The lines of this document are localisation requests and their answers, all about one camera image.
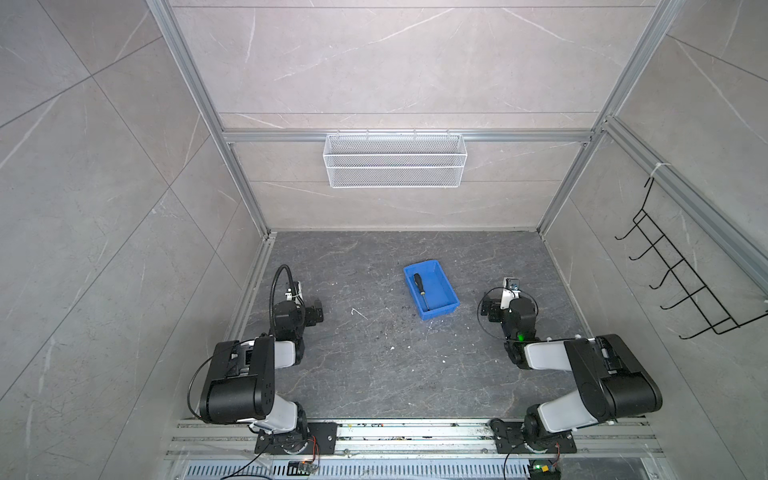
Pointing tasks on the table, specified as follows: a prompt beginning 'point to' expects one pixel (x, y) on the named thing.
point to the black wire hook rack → (719, 321)
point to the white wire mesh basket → (395, 161)
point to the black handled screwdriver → (422, 291)
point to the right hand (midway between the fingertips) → (500, 290)
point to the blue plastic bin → (439, 293)
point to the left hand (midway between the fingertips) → (301, 294)
